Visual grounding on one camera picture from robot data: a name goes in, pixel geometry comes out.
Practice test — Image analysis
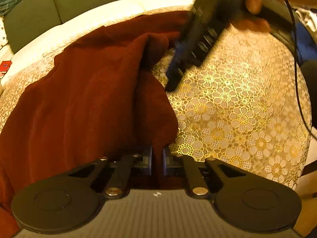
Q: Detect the gold floral lace tablecloth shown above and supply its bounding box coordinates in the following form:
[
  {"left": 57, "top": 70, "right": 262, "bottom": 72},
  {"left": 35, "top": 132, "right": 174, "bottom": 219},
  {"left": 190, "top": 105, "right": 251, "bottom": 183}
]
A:
[{"left": 1, "top": 29, "right": 311, "bottom": 189}]

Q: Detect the dark red sweater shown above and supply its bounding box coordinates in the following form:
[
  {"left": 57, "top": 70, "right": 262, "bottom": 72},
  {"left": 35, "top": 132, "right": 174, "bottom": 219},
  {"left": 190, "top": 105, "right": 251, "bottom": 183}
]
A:
[{"left": 1, "top": 11, "right": 189, "bottom": 237}]

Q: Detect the dark green sofa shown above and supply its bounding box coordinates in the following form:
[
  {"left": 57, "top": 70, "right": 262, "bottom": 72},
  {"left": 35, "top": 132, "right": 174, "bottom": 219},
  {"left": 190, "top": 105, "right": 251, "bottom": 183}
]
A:
[{"left": 4, "top": 0, "right": 118, "bottom": 53}]

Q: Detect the red booklet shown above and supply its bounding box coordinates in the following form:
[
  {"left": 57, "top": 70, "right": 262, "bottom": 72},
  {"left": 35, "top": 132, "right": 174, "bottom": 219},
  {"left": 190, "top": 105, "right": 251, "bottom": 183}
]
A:
[{"left": 0, "top": 61, "right": 12, "bottom": 75}]

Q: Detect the black cable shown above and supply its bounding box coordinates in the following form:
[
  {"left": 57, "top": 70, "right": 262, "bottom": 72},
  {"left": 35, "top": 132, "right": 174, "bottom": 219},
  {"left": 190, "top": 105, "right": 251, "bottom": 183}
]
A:
[{"left": 270, "top": 0, "right": 317, "bottom": 140}]

